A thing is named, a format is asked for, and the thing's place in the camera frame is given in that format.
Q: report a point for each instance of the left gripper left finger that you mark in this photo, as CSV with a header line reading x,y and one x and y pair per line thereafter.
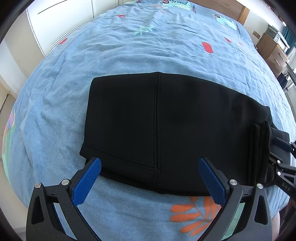
x,y
43,222

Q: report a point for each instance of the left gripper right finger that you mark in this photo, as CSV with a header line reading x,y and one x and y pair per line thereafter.
x,y
244,213

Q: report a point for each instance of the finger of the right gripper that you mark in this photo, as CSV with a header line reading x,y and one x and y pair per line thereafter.
x,y
287,147

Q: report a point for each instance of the black pants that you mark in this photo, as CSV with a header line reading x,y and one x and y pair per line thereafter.
x,y
149,130

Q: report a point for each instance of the blue patterned bed cover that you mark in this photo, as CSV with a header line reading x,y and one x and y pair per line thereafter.
x,y
45,130

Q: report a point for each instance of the brown wooden nightstand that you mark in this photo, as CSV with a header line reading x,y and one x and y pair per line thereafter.
x,y
272,53

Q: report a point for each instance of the grey box on nightstand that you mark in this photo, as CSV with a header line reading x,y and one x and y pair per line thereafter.
x,y
278,38

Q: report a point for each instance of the teal curtain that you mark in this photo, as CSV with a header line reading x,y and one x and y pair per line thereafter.
x,y
290,38

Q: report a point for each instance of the wooden headboard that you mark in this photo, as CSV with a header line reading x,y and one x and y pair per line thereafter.
x,y
230,8

